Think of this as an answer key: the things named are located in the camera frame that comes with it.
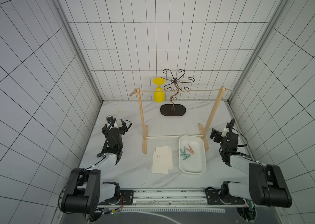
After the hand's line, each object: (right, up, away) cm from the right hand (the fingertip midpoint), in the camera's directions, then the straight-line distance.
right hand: (222, 128), depth 90 cm
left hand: (-71, +4, -3) cm, 71 cm away
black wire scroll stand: (-30, +13, +20) cm, 38 cm away
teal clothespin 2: (-25, -17, -4) cm, 31 cm away
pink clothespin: (-22, -14, 0) cm, 26 cm away
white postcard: (-39, -19, -3) cm, 44 cm away
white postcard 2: (-34, -17, -2) cm, 38 cm away
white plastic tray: (-21, -17, -2) cm, 27 cm away
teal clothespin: (-26, -16, -3) cm, 31 cm away
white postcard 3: (-45, -23, -5) cm, 51 cm away
